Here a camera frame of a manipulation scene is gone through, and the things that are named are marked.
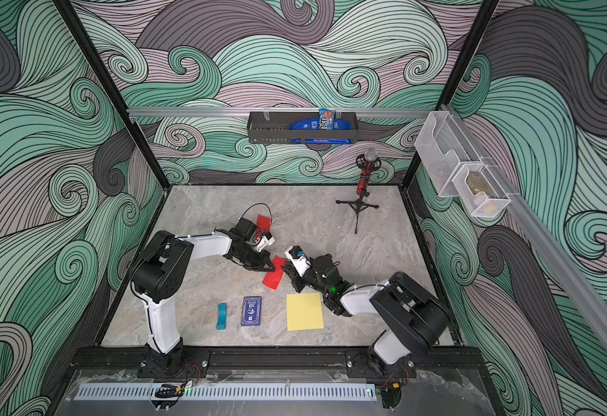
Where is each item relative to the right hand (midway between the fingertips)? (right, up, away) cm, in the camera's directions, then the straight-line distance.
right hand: (287, 263), depth 86 cm
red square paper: (-6, -7, +5) cm, 10 cm away
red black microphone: (+30, +36, +10) cm, 48 cm away
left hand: (-5, -3, +7) cm, 9 cm away
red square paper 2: (-11, +12, +22) cm, 27 cm away
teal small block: (-21, -18, -6) cm, 28 cm away
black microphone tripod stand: (+29, +20, +18) cm, 39 cm away
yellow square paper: (+5, -15, -2) cm, 17 cm away
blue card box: (-11, -15, -4) cm, 19 cm away
